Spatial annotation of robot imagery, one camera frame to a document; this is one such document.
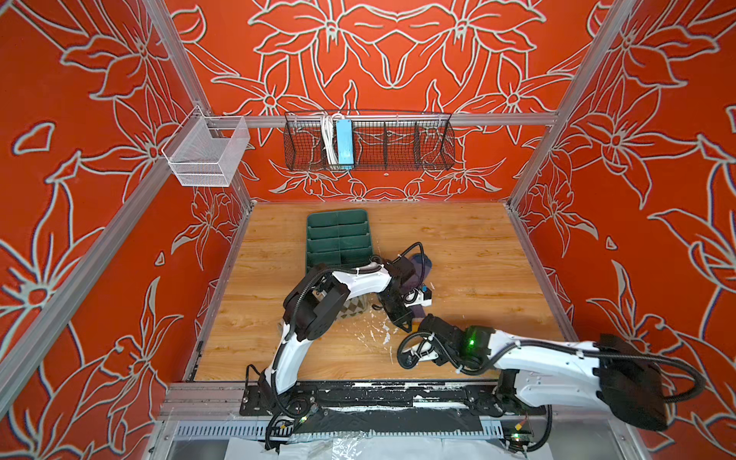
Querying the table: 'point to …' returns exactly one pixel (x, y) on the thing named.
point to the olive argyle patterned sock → (360, 304)
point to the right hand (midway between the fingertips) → (422, 330)
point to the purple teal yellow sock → (423, 266)
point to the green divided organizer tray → (339, 240)
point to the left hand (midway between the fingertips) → (409, 326)
